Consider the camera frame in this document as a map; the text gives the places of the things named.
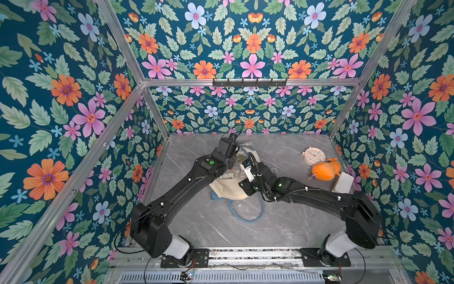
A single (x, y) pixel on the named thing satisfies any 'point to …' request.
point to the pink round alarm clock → (312, 155)
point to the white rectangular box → (344, 183)
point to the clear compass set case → (233, 174)
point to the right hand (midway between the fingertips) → (245, 177)
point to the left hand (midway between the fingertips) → (228, 152)
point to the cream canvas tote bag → (227, 185)
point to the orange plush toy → (326, 171)
